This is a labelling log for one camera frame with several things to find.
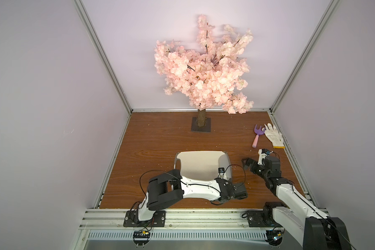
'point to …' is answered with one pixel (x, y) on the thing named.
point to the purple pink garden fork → (258, 132)
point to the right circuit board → (274, 237)
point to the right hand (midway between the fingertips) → (251, 158)
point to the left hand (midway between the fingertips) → (231, 194)
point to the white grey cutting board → (203, 165)
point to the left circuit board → (141, 237)
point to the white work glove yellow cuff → (276, 137)
